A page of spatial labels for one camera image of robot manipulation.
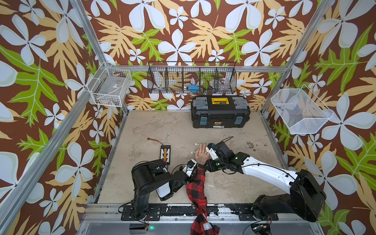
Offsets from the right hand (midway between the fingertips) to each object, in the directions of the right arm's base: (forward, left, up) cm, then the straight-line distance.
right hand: (204, 165), depth 83 cm
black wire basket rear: (+54, +7, +23) cm, 59 cm away
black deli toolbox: (+33, -12, +10) cm, 37 cm away
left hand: (+2, +5, -3) cm, 6 cm away
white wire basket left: (+39, +56, +28) cm, 73 cm away
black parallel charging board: (+10, +25, -6) cm, 27 cm away
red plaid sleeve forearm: (-28, +3, -4) cm, 28 cm away
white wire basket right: (+24, -56, +20) cm, 64 cm away
